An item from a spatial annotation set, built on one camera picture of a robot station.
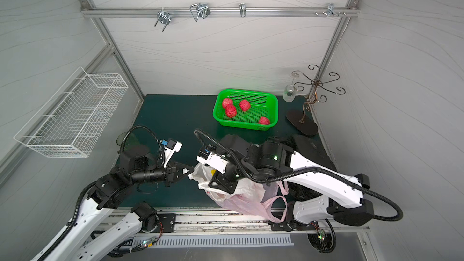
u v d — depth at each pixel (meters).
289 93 0.96
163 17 0.76
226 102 1.11
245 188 0.60
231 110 1.04
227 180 0.49
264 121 1.01
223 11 0.79
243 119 0.99
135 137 0.88
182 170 0.61
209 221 0.75
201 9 0.77
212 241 0.70
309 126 1.05
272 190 0.80
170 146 0.58
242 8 0.72
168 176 0.55
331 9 0.76
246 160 0.41
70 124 0.68
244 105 1.10
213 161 0.49
